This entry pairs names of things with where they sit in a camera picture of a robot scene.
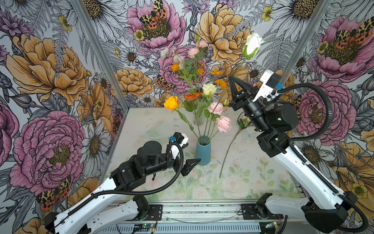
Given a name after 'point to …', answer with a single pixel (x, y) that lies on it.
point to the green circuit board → (147, 225)
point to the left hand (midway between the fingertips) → (190, 156)
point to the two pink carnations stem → (223, 123)
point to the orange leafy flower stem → (191, 106)
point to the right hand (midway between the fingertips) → (224, 81)
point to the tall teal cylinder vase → (203, 150)
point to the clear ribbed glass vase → (198, 118)
